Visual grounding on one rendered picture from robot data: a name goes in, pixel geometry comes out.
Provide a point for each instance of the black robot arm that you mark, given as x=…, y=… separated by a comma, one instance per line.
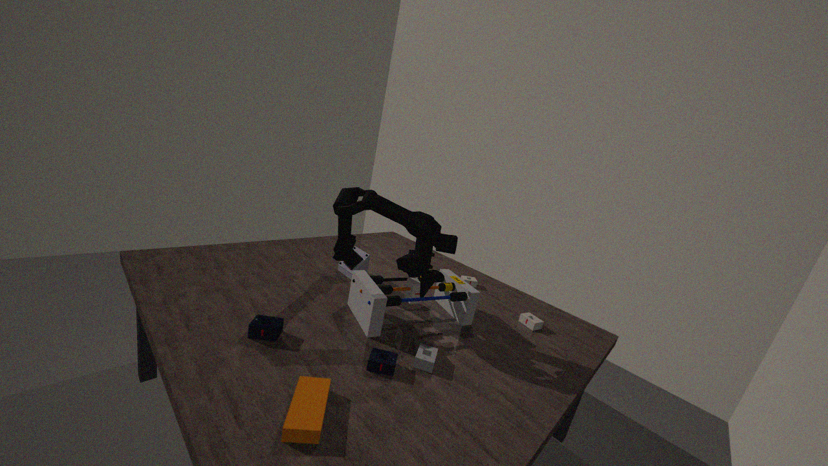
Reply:
x=423, y=226

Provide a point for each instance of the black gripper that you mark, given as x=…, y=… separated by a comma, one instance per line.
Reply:
x=428, y=277

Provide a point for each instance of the orange rectangular block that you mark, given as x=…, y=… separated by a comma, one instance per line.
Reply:
x=306, y=411

